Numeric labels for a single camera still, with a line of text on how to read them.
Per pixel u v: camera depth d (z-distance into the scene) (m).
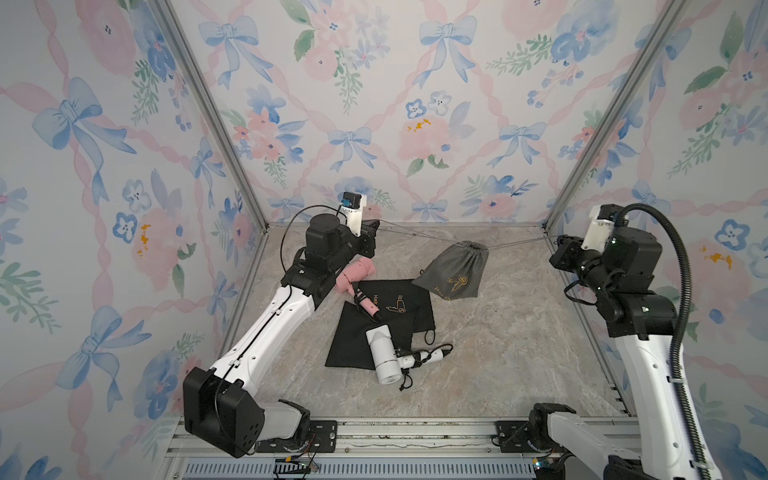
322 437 0.75
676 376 0.39
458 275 0.78
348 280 0.98
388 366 0.80
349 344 0.88
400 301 0.98
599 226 0.56
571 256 0.58
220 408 0.39
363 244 0.65
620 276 0.46
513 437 0.71
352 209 0.61
